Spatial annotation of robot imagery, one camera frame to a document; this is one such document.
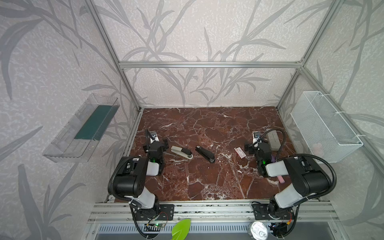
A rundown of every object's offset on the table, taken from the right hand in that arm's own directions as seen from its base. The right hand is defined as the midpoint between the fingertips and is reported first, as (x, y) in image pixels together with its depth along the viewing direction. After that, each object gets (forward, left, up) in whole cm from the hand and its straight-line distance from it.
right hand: (255, 135), depth 95 cm
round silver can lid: (-49, +9, -2) cm, 50 cm away
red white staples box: (-9, +10, -7) cm, 14 cm away
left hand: (0, +62, +2) cm, 62 cm away
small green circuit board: (-47, +54, -6) cm, 72 cm away
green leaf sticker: (-49, +44, -6) cm, 66 cm away
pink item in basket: (-18, -24, +13) cm, 32 cm away
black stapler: (-11, +30, -7) cm, 32 cm away
